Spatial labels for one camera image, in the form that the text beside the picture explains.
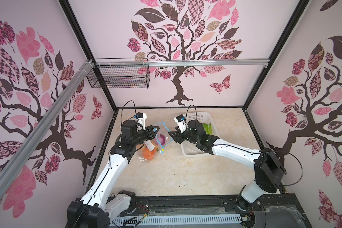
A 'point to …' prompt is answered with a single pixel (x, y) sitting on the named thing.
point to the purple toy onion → (160, 140)
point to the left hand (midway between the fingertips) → (160, 129)
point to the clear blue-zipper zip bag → (164, 130)
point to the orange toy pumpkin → (148, 154)
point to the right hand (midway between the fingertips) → (172, 128)
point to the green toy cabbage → (207, 128)
